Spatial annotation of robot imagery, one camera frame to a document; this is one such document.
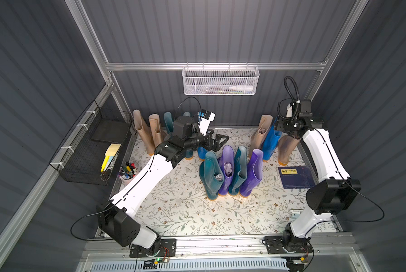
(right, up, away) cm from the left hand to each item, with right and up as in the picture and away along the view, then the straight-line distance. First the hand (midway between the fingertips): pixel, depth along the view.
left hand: (224, 136), depth 68 cm
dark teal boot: (-18, -9, +31) cm, 37 cm away
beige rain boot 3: (+19, 0, +17) cm, 26 cm away
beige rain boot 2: (-35, +8, +23) cm, 43 cm away
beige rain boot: (-40, +5, +18) cm, 44 cm away
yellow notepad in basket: (-49, -8, +5) cm, 50 cm away
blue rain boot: (+26, -2, +19) cm, 33 cm away
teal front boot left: (-5, -16, +5) cm, 18 cm away
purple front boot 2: (+12, -15, 0) cm, 19 cm away
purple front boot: (+2, -13, +11) cm, 17 cm away
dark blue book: (+44, -22, +28) cm, 57 cm away
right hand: (+31, +7, +15) cm, 35 cm away
